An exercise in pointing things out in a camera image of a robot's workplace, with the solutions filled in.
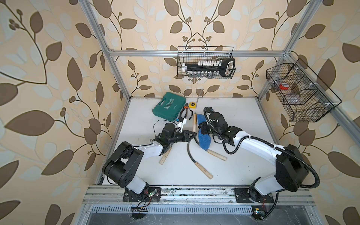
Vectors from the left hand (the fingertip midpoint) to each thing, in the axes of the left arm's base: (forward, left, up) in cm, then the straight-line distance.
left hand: (193, 132), depth 83 cm
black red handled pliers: (+31, +4, -13) cm, 34 cm away
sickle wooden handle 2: (-9, +17, -13) cm, 24 cm away
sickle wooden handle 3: (-17, -6, -14) cm, 23 cm away
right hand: (+5, -4, +1) cm, 7 cm away
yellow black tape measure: (+35, -1, -14) cm, 37 cm away
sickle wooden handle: (+6, -1, +2) cm, 6 cm away
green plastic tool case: (+29, +17, -9) cm, 35 cm away
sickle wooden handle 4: (-10, -19, -14) cm, 26 cm away
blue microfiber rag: (-4, -6, -1) cm, 8 cm away
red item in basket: (+20, -53, +19) cm, 60 cm away
